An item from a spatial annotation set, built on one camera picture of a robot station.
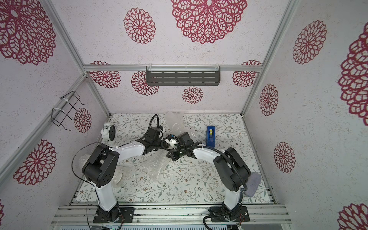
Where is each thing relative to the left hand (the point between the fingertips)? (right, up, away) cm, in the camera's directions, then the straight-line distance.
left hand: (171, 144), depth 96 cm
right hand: (-2, -5, -8) cm, 9 cm away
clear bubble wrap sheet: (+2, +14, +9) cm, 17 cm away
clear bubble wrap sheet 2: (-9, -9, -13) cm, 18 cm away
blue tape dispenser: (+28, +6, +5) cm, 29 cm away
